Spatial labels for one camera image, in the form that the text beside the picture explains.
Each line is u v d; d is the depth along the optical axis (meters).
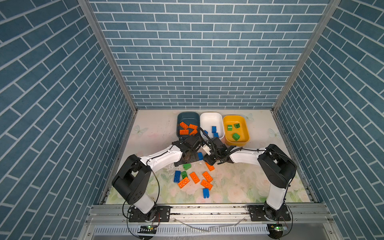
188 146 0.69
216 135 1.02
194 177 0.87
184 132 1.05
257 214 0.74
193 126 1.09
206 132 1.05
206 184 0.83
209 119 1.12
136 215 0.74
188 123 1.08
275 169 0.49
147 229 0.72
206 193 0.79
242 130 1.08
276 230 0.71
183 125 1.08
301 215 0.76
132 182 0.44
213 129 1.05
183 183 0.82
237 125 1.08
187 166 0.88
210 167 0.89
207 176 0.87
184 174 0.86
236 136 1.02
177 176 0.86
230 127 1.07
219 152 0.74
